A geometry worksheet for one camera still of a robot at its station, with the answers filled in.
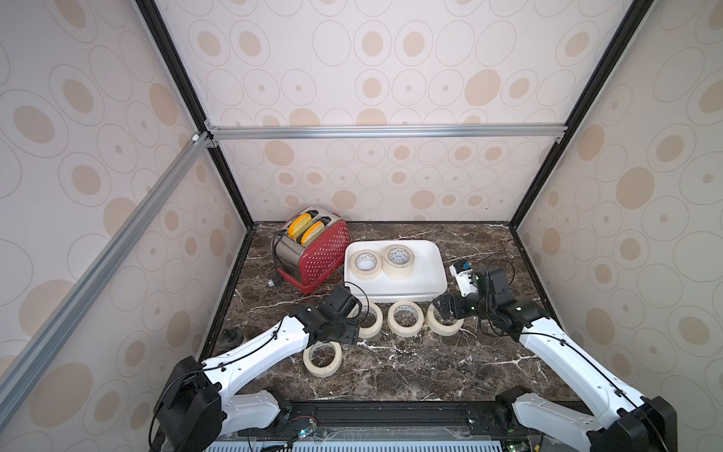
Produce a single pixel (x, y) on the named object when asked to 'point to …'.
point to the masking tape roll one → (322, 358)
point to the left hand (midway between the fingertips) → (355, 331)
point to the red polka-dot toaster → (310, 247)
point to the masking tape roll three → (401, 330)
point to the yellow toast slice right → (311, 232)
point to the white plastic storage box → (427, 280)
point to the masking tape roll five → (366, 332)
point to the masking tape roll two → (398, 262)
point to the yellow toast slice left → (298, 224)
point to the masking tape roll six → (365, 265)
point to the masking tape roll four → (443, 330)
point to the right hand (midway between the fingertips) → (446, 299)
